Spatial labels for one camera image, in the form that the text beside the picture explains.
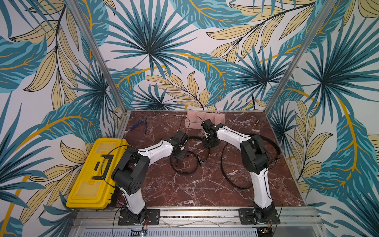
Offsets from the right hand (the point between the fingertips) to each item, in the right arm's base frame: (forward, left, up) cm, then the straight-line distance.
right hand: (208, 145), depth 100 cm
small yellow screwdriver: (+19, -39, 0) cm, 44 cm away
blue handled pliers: (+19, +50, +2) cm, 53 cm away
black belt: (-11, -42, 0) cm, 43 cm away
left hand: (-9, +19, +2) cm, 22 cm away
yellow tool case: (-31, +56, +17) cm, 66 cm away
